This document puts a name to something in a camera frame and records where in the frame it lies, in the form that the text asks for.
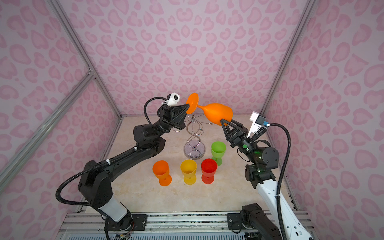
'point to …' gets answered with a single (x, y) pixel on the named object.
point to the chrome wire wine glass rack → (194, 150)
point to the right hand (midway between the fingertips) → (221, 122)
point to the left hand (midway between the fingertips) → (186, 110)
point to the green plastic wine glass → (218, 149)
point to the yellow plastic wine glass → (188, 168)
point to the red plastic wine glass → (209, 168)
